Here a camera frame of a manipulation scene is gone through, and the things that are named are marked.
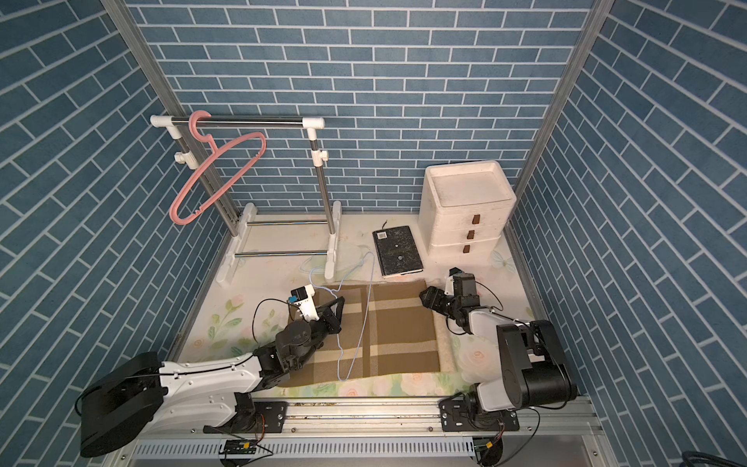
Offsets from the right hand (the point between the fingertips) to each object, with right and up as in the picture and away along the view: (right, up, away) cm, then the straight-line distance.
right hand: (431, 297), depth 94 cm
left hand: (-23, +2, -17) cm, 29 cm away
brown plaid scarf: (-14, -8, -8) cm, 18 cm away
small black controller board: (-51, -33, -22) cm, 65 cm away
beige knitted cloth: (+3, -12, -9) cm, 15 cm away
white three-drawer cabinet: (+10, +29, -3) cm, 31 cm away
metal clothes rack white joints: (-71, +23, +14) cm, 76 cm away
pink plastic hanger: (-68, +26, -22) cm, 76 cm away
